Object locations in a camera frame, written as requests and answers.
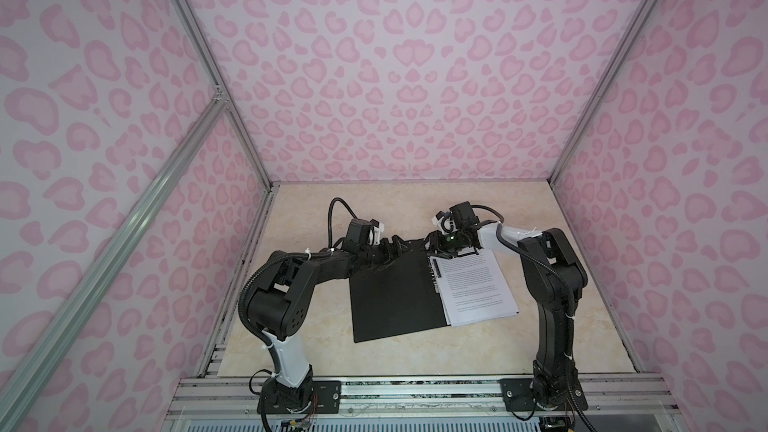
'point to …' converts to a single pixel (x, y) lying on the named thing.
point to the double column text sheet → (473, 287)
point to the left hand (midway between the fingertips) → (407, 249)
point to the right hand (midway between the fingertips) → (426, 247)
